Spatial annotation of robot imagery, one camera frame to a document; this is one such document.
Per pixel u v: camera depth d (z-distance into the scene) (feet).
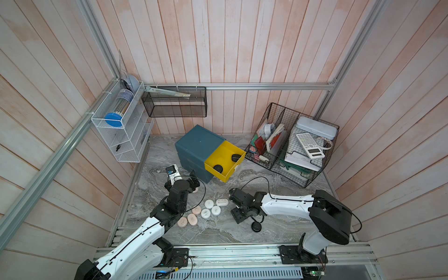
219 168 2.75
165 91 3.00
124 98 2.51
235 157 2.89
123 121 2.30
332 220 1.44
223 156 2.96
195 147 2.82
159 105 3.48
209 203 2.88
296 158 2.81
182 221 2.68
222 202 2.88
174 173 2.17
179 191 1.88
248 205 2.13
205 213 2.75
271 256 2.45
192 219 2.68
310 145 2.82
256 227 2.63
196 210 2.81
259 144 3.51
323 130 2.98
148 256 1.88
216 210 2.81
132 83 2.81
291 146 2.88
